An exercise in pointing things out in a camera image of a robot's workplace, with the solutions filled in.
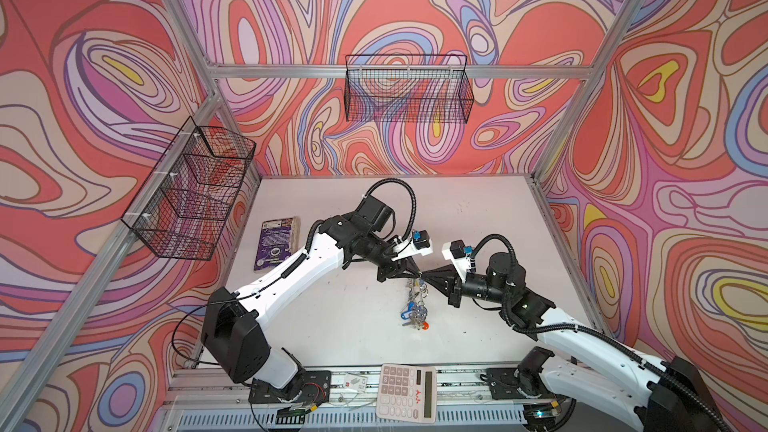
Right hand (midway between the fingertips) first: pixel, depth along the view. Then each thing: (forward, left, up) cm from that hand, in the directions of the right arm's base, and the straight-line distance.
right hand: (427, 282), depth 73 cm
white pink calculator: (-21, +6, -16) cm, 27 cm away
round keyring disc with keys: (-1, +2, -17) cm, 17 cm away
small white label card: (-19, +19, -17) cm, 31 cm away
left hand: (+2, +2, +3) cm, 4 cm away
